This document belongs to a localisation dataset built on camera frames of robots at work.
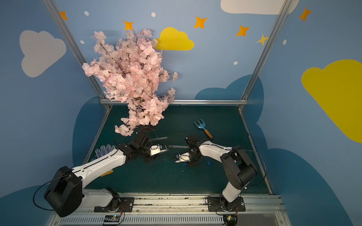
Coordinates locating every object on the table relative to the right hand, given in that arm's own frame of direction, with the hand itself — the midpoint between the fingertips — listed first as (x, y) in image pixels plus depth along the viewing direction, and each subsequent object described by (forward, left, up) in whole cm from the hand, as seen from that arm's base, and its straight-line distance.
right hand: (191, 158), depth 92 cm
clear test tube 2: (+8, +9, 0) cm, 12 cm away
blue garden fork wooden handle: (+27, -8, +1) cm, 28 cm away
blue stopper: (-3, -11, +2) cm, 12 cm away
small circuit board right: (-32, -22, -3) cm, 39 cm away
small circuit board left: (-36, +41, -2) cm, 54 cm away
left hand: (0, +21, +10) cm, 23 cm away
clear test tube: (+13, +22, +1) cm, 26 cm away
